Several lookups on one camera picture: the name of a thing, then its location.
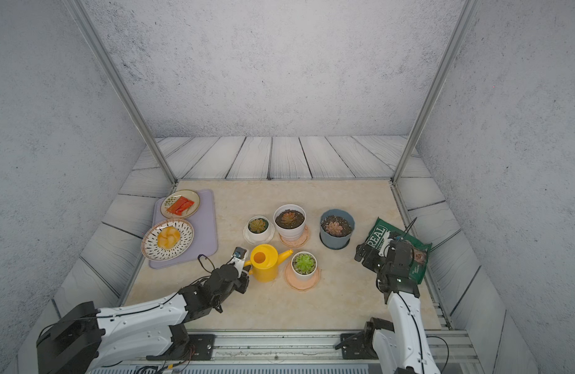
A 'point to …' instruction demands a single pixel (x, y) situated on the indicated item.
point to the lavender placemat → (204, 227)
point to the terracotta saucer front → (298, 284)
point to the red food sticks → (180, 204)
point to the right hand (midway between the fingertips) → (370, 250)
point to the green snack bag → (420, 248)
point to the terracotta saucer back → (298, 242)
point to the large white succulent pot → (290, 220)
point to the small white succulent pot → (258, 227)
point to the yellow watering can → (264, 262)
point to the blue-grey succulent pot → (336, 226)
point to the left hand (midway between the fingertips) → (251, 268)
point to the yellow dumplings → (168, 238)
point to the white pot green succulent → (304, 265)
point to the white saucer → (255, 242)
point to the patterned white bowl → (151, 248)
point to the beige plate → (172, 195)
